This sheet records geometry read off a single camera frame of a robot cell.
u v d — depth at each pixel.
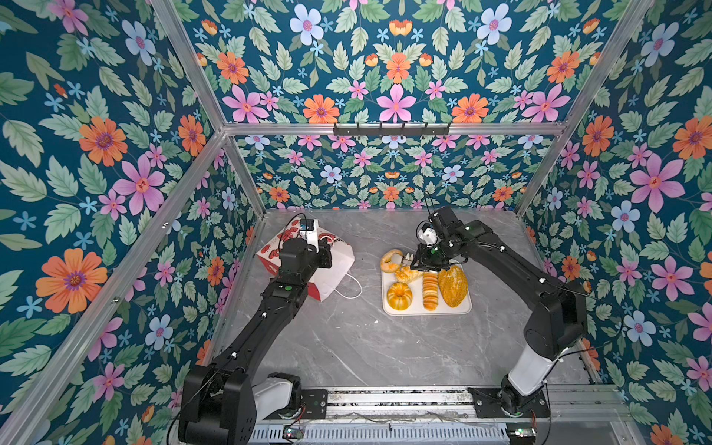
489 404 0.73
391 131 0.92
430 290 0.93
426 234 0.80
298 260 0.59
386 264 0.96
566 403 0.75
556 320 0.45
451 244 0.61
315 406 0.73
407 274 0.96
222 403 0.39
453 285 0.91
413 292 0.93
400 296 0.92
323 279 0.99
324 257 0.73
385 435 0.77
